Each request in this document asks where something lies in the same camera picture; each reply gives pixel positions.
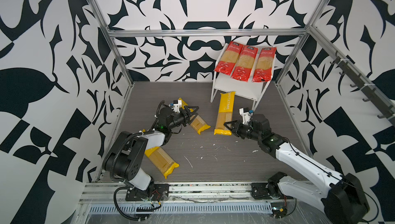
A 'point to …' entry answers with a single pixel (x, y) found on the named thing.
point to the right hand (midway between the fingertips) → (225, 124)
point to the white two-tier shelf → (254, 91)
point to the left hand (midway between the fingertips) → (200, 107)
